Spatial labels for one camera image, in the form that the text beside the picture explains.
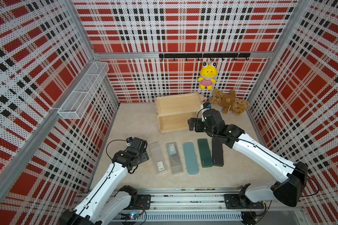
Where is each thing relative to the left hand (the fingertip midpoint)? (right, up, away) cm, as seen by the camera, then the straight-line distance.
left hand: (142, 156), depth 80 cm
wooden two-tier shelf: (+21, +26, +10) cm, 35 cm away
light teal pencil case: (+29, -5, +11) cm, 31 cm away
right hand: (+32, +21, -5) cm, 38 cm away
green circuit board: (-2, -27, -11) cm, 29 cm away
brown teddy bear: (+62, +35, +31) cm, 78 cm away
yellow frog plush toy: (+41, +53, +11) cm, 68 cm away
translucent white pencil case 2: (+8, -4, +11) cm, 14 cm away
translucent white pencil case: (+19, -6, +9) cm, 22 cm away
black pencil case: (+47, 0, +10) cm, 48 cm away
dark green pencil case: (+39, -1, +13) cm, 41 cm away
